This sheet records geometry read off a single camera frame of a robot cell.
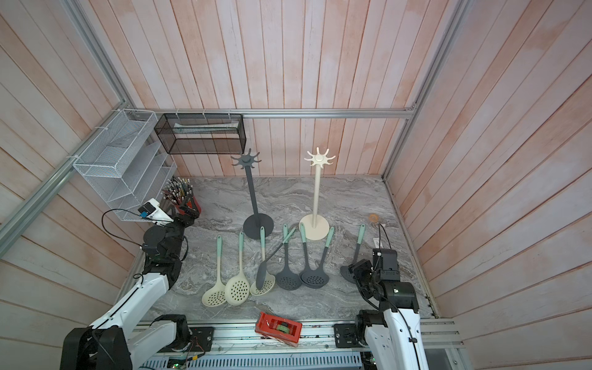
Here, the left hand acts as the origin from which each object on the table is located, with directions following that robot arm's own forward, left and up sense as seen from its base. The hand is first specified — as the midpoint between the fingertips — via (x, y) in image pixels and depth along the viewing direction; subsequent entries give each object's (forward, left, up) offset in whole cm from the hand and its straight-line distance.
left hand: (186, 200), depth 78 cm
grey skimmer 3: (-15, -58, -25) cm, 64 cm away
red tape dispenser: (-36, -34, -19) cm, 53 cm away
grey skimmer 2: (-19, -47, -23) cm, 55 cm away
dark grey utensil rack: (+6, -20, -24) cm, 32 cm away
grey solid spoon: (-15, -26, -22) cm, 37 cm away
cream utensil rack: (+6, -48, -23) cm, 53 cm away
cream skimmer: (-23, -18, -21) cm, 36 cm away
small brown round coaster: (+11, -75, -25) cm, 79 cm away
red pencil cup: (+10, +9, -8) cm, 16 cm away
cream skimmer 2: (-20, -29, -23) cm, 42 cm away
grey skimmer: (-19, -35, -23) cm, 46 cm away
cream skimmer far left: (-24, -10, -24) cm, 36 cm away
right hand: (-18, -57, -14) cm, 62 cm away
